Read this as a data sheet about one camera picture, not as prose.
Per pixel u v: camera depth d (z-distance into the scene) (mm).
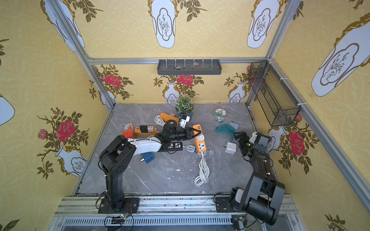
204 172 811
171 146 752
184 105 979
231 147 899
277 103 764
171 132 721
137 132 1016
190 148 914
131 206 731
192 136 788
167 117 1083
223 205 733
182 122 826
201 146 817
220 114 1033
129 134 933
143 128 972
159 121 1064
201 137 781
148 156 860
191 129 798
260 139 664
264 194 456
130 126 1044
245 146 763
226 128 1014
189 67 924
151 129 974
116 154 537
